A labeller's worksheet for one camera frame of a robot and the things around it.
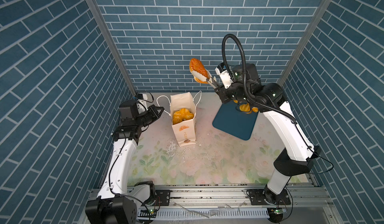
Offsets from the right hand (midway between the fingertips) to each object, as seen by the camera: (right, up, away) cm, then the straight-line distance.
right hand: (215, 86), depth 64 cm
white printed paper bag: (-15, -23, +16) cm, 32 cm away
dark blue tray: (+15, -19, +40) cm, 47 cm away
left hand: (-24, -10, +9) cm, 28 cm away
